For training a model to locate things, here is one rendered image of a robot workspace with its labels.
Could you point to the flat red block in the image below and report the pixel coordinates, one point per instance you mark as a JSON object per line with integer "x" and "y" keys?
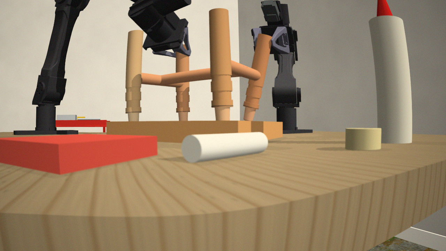
{"x": 61, "y": 154}

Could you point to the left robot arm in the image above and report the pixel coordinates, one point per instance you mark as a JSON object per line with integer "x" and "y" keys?
{"x": 284, "y": 93}

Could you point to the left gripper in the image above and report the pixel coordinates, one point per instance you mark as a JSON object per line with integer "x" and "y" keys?
{"x": 282, "y": 41}

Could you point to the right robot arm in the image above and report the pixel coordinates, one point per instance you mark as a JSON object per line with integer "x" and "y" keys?
{"x": 51, "y": 82}

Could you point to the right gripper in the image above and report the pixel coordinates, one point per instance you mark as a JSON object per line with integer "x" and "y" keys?
{"x": 161, "y": 37}

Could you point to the beige short cylinder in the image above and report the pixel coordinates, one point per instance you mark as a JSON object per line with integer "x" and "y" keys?
{"x": 363, "y": 139}

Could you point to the white cylinder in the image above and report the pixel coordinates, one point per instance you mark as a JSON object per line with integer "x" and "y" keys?
{"x": 207, "y": 147}

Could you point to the tall beige cylinder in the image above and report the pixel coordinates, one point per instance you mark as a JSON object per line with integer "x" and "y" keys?
{"x": 392, "y": 73}

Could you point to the light brown wooden stool legs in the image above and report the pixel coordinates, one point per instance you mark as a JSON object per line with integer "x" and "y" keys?
{"x": 222, "y": 68}

